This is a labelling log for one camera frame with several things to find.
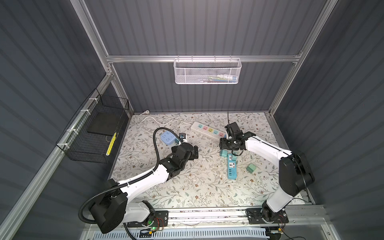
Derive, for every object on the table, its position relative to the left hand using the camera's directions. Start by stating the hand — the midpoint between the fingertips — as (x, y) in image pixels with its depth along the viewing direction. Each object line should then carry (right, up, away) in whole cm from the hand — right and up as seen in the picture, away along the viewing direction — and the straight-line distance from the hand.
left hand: (189, 146), depth 83 cm
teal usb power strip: (+25, -13, +5) cm, 29 cm away
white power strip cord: (-37, +23, +40) cm, 59 cm away
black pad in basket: (-46, +13, -5) cm, 48 cm away
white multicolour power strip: (+12, +9, +24) cm, 28 cm away
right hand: (+22, 0, +8) cm, 23 cm away
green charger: (+37, -14, +5) cm, 40 cm away
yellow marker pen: (-36, +3, -14) cm, 39 cm away
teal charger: (+22, -6, +12) cm, 26 cm away
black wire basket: (-47, +7, -12) cm, 49 cm away
